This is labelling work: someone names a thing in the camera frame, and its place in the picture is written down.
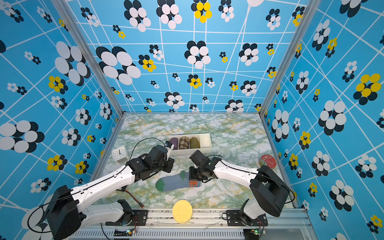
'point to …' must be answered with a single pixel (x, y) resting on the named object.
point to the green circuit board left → (123, 232)
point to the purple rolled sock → (174, 141)
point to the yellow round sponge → (182, 211)
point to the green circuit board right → (251, 233)
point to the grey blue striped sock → (178, 181)
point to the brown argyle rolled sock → (183, 142)
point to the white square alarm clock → (120, 154)
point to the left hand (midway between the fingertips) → (175, 160)
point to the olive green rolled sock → (194, 143)
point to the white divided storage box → (204, 140)
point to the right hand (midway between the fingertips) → (190, 177)
